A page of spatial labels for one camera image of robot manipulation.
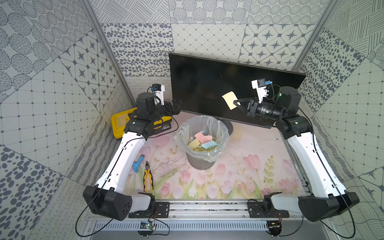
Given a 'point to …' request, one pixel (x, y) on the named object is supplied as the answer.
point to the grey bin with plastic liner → (198, 157)
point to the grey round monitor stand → (229, 125)
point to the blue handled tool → (135, 165)
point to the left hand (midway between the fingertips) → (171, 98)
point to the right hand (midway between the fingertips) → (233, 104)
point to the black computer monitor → (199, 83)
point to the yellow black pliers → (147, 169)
